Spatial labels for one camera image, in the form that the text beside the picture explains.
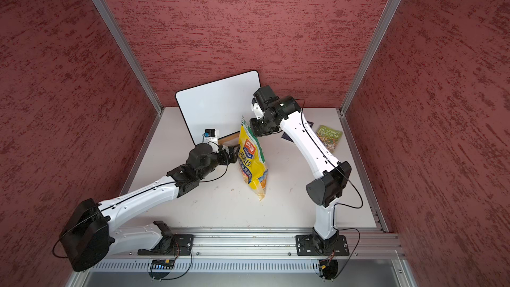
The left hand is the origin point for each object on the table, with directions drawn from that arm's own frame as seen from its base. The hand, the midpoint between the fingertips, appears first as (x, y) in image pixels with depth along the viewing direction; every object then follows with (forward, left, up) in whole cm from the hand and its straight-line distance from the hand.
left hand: (231, 149), depth 81 cm
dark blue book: (+20, -26, -17) cm, 37 cm away
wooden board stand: (+15, +4, -16) cm, 22 cm away
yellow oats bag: (-6, -9, -5) cm, 12 cm away
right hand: (+2, -11, +7) cm, 13 cm away
